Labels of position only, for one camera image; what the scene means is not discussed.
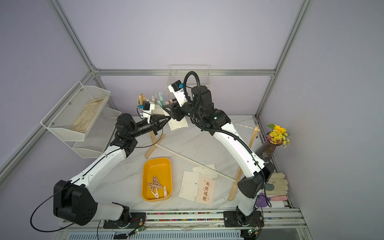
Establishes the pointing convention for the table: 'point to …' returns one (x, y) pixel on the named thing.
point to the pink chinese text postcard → (206, 191)
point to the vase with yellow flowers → (276, 136)
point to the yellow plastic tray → (161, 168)
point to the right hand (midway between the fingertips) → (169, 106)
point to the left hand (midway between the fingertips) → (169, 119)
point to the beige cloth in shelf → (83, 120)
